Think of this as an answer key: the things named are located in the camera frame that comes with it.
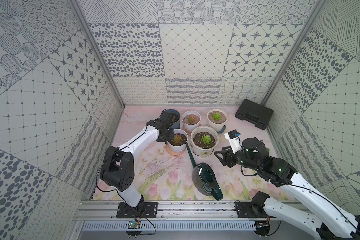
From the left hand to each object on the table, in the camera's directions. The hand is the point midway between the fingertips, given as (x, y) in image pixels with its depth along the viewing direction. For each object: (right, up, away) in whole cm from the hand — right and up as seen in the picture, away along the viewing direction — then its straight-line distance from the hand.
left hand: (169, 134), depth 90 cm
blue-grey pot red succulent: (+4, +6, +5) cm, 9 cm away
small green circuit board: (-15, -42, -19) cm, 48 cm away
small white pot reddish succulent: (+14, +9, +8) cm, 18 cm away
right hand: (+26, -7, -20) cm, 34 cm away
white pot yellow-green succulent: (+6, -6, -2) cm, 9 cm away
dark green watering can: (+19, -20, -18) cm, 33 cm away
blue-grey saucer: (+36, +1, +12) cm, 38 cm away
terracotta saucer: (+3, -13, +4) cm, 14 cm away
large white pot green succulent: (+21, -3, -2) cm, 21 cm away
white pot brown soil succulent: (+31, +9, +8) cm, 33 cm away
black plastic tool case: (+62, +14, +21) cm, 67 cm away
